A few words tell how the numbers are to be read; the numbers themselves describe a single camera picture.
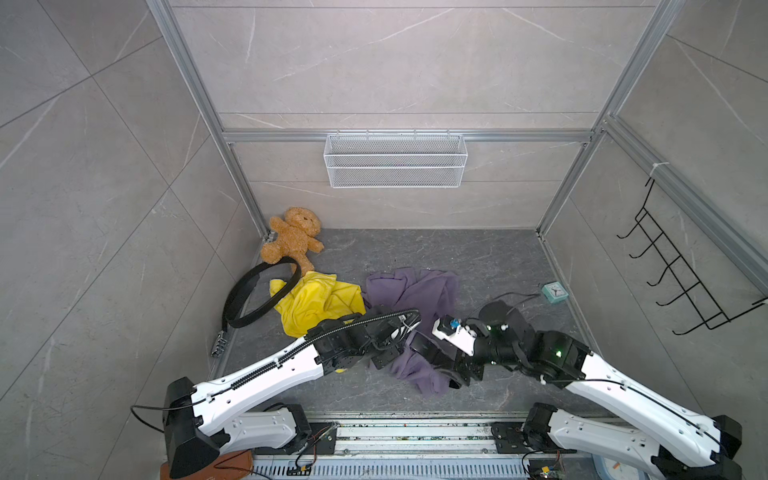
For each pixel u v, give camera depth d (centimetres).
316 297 88
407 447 73
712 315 57
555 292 100
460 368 58
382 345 54
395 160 101
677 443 40
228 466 64
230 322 93
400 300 95
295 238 107
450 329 56
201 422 39
